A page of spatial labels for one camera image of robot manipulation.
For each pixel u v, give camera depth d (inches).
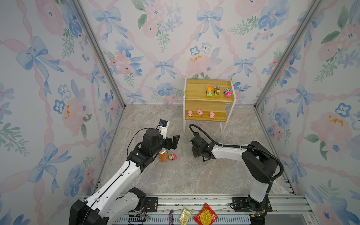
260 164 18.9
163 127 25.5
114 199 17.4
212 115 35.5
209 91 31.1
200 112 36.3
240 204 28.8
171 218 27.7
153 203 29.5
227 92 30.8
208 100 30.9
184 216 27.3
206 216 27.6
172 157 34.7
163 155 32.2
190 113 36.0
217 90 31.1
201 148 28.8
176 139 26.4
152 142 22.4
